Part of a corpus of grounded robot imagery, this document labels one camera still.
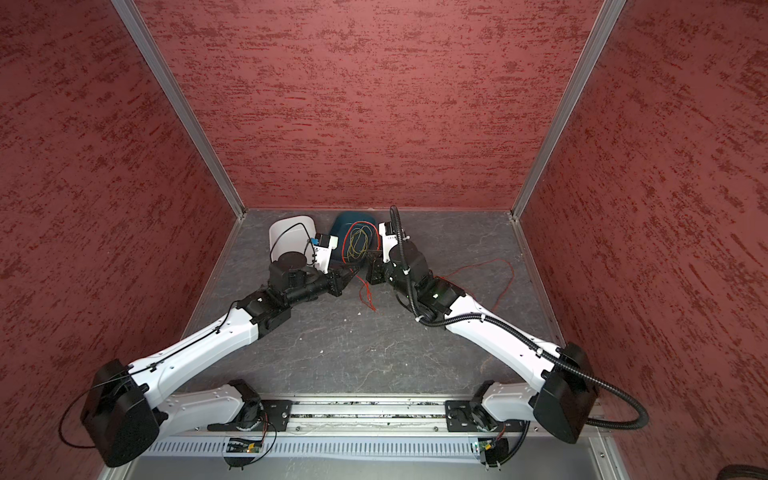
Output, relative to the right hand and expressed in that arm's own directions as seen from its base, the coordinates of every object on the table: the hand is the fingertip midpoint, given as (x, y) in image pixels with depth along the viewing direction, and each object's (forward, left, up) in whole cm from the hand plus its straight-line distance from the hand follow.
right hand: (364, 260), depth 74 cm
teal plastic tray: (+35, +11, -20) cm, 42 cm away
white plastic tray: (+34, +33, -28) cm, 55 cm away
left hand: (-2, +2, -3) cm, 4 cm away
